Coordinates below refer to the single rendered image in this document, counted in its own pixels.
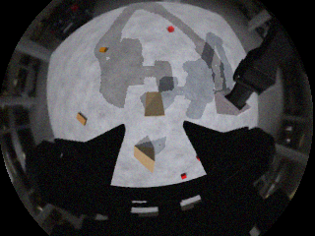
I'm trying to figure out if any tan triangular block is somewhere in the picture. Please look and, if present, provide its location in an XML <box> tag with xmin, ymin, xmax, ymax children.
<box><xmin>145</xmin><ymin>91</ymin><xmax>165</xmax><ymax>117</ymax></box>
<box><xmin>134</xmin><ymin>146</ymin><xmax>155</xmax><ymax>173</ymax></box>

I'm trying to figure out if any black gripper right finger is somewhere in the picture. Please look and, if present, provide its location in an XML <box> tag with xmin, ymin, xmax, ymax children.
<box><xmin>184</xmin><ymin>121</ymin><xmax>249</xmax><ymax>174</ymax></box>

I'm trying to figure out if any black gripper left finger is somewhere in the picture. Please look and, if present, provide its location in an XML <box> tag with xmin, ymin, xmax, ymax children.
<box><xmin>54</xmin><ymin>125</ymin><xmax>126</xmax><ymax>185</ymax></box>

